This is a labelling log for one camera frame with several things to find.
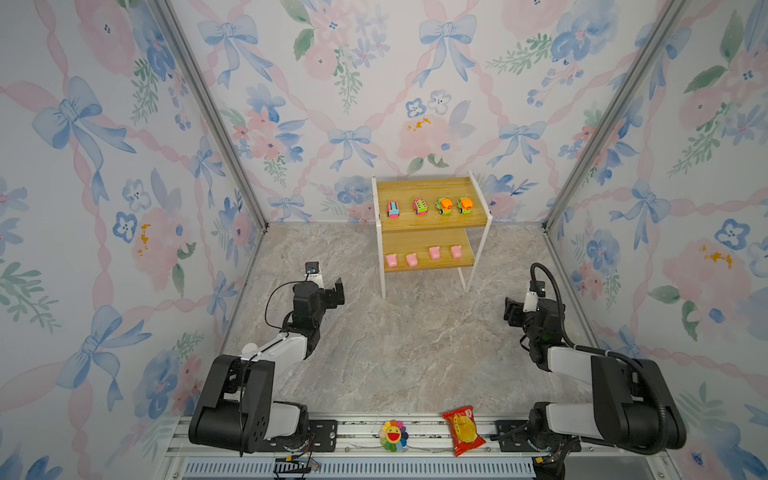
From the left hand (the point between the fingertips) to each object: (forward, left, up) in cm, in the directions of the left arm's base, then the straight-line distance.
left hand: (325, 277), depth 90 cm
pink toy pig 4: (+2, -20, +6) cm, 21 cm away
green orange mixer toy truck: (+6, -33, +23) cm, 41 cm away
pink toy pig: (+6, -40, +5) cm, 40 cm away
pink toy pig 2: (+5, -33, +6) cm, 34 cm away
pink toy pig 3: (+3, -26, +5) cm, 26 cm away
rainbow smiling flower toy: (-39, -20, -11) cm, 46 cm away
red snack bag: (-39, -38, -10) cm, 55 cm away
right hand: (-3, -59, -6) cm, 60 cm away
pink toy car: (+5, -20, +23) cm, 31 cm away
